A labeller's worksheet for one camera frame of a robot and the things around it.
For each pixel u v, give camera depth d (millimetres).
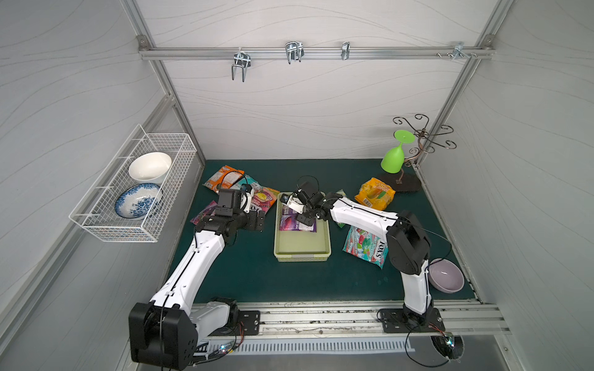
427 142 1138
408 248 506
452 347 706
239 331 707
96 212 571
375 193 1022
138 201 650
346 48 721
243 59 784
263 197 1044
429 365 662
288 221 957
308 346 703
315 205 683
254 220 725
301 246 905
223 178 1076
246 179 1127
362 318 752
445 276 820
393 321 754
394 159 895
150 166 732
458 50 765
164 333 377
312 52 783
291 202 804
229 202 608
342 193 1072
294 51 759
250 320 738
